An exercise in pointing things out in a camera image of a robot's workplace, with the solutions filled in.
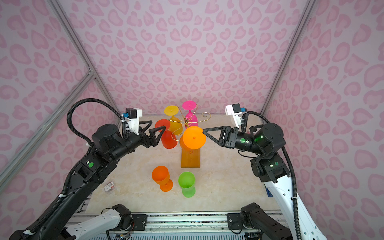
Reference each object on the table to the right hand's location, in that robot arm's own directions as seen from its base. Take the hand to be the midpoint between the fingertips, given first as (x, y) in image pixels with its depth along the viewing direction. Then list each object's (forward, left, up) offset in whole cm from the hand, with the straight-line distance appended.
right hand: (205, 137), depth 46 cm
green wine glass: (+1, +9, -41) cm, 42 cm away
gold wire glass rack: (+22, +9, -18) cm, 30 cm away
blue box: (-2, -35, -48) cm, 59 cm away
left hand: (+11, +19, -6) cm, 23 cm away
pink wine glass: (+29, +7, -23) cm, 38 cm away
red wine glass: (+16, +18, -24) cm, 34 cm away
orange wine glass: (+1, +22, -35) cm, 41 cm away
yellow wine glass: (+25, +15, -24) cm, 38 cm away
